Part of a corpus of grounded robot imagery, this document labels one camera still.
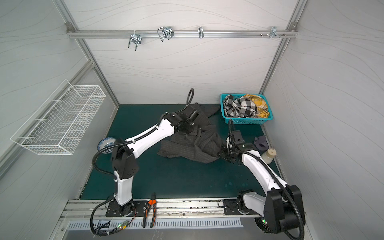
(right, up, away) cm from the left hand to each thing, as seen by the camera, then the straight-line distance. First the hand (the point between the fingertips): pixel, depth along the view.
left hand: (197, 128), depth 85 cm
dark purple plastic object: (+40, -10, +8) cm, 42 cm away
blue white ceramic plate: (-59, -10, +10) cm, 61 cm away
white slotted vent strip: (-15, -45, -15) cm, 50 cm away
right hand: (+14, -13, 0) cm, 19 cm away
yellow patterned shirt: (+46, +12, +20) cm, 52 cm away
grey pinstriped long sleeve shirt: (+5, -13, +5) cm, 14 cm away
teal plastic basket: (+40, +4, +17) cm, 43 cm away
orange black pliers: (-23, -37, -10) cm, 45 cm away
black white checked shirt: (+30, +13, +18) cm, 37 cm away
